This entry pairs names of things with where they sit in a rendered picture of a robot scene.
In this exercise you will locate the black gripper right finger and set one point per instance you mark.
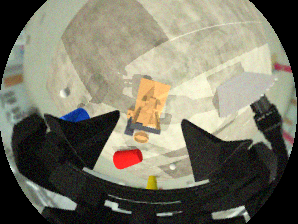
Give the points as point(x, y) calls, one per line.
point(206, 152)

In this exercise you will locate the blue cup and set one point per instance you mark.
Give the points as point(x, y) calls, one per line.
point(78, 115)

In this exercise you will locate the white ball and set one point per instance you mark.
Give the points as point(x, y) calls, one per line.
point(172, 166)
point(64, 93)

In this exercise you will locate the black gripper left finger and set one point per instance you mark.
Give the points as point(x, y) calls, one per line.
point(87, 137)

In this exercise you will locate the yellow plastic cup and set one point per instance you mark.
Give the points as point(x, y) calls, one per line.
point(152, 183)

